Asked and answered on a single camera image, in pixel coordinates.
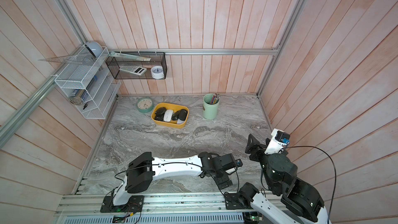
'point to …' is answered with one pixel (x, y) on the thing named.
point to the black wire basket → (137, 65)
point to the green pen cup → (210, 111)
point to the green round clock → (145, 104)
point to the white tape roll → (157, 72)
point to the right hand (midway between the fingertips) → (256, 136)
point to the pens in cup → (215, 98)
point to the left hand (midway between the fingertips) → (222, 175)
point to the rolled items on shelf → (78, 96)
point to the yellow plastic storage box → (174, 108)
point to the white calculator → (138, 70)
